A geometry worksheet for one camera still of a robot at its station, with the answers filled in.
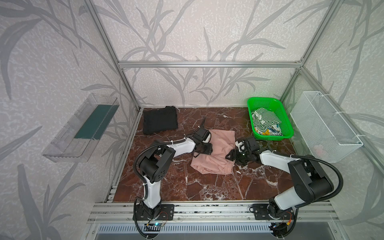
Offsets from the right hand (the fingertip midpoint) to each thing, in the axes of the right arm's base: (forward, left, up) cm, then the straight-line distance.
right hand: (228, 154), depth 91 cm
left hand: (+5, +10, 0) cm, 11 cm away
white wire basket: (-7, -38, +31) cm, 50 cm away
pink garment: (+6, +4, +6) cm, 9 cm away
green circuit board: (-36, +40, -4) cm, 54 cm away
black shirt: (+30, +48, -2) cm, 57 cm away
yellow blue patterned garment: (+18, -33, 0) cm, 38 cm away
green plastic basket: (+40, -41, +2) cm, 58 cm away
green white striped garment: (+26, -27, +3) cm, 38 cm away
